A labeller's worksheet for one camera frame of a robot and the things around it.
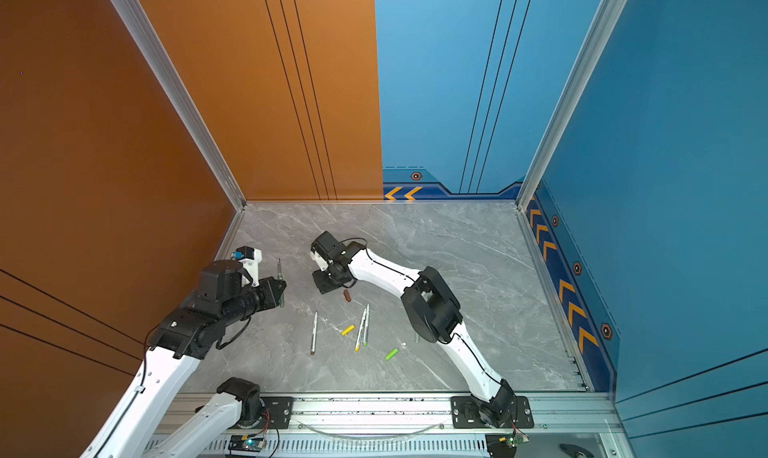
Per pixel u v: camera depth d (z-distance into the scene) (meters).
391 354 0.83
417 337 0.72
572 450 0.69
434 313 0.56
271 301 0.62
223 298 0.53
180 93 0.87
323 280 0.82
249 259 0.64
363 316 0.89
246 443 0.71
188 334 0.46
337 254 0.73
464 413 0.72
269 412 0.73
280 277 0.72
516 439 0.69
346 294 0.94
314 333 0.87
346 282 0.81
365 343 0.85
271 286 0.62
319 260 0.81
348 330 0.87
